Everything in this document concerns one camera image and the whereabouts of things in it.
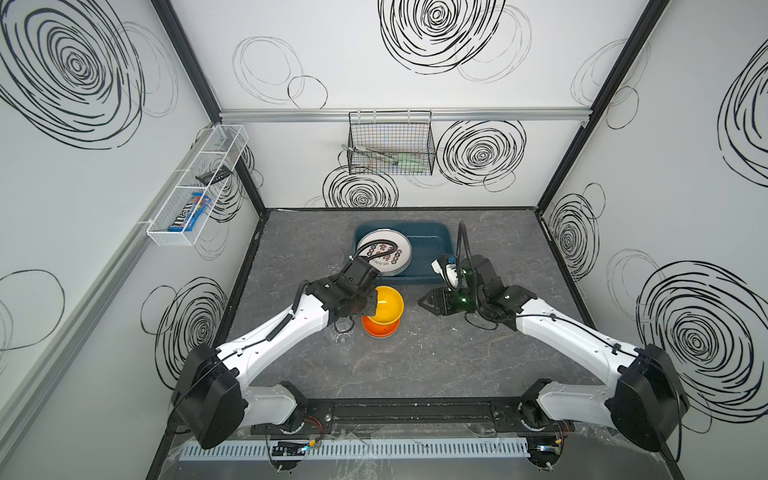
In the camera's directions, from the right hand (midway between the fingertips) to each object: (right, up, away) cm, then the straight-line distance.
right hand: (420, 303), depth 78 cm
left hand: (-13, 0, +4) cm, 13 cm away
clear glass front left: (-22, -12, +9) cm, 27 cm away
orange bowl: (-11, -10, +8) cm, 17 cm away
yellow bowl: (-8, -2, +6) cm, 10 cm away
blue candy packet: (-57, +23, -5) cm, 61 cm away
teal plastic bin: (+7, +16, +30) cm, 34 cm away
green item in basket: (-2, +39, +9) cm, 40 cm away
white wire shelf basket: (-60, +46, +14) cm, 77 cm away
